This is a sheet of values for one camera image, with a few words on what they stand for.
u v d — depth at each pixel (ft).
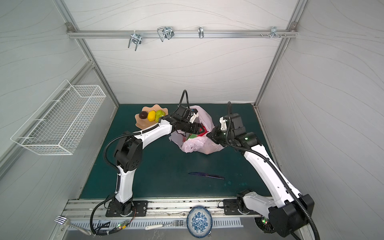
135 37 2.55
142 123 3.50
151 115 3.53
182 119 2.44
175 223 2.28
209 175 2.82
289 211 1.22
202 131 2.87
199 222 2.29
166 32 2.51
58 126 2.24
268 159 1.47
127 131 1.82
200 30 2.35
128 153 1.71
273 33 2.51
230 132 1.85
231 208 2.41
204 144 2.35
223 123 2.28
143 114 3.44
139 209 2.41
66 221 2.26
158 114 3.49
